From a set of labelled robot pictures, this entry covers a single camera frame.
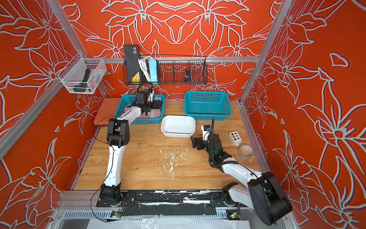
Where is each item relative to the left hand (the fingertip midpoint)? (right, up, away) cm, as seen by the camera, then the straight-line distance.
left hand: (156, 100), depth 110 cm
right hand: (+28, -24, -26) cm, 45 cm away
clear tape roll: (+61, -36, -21) cm, 74 cm away
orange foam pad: (-37, -8, -5) cm, 38 cm away
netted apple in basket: (+1, -10, -8) cm, 13 cm away
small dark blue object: (+24, +15, -18) cm, 33 cm away
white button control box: (+56, -27, -17) cm, 65 cm away
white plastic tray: (+18, -20, -9) cm, 28 cm away
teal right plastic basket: (+42, -4, +8) cm, 43 cm away
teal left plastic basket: (-25, 0, +2) cm, 25 cm away
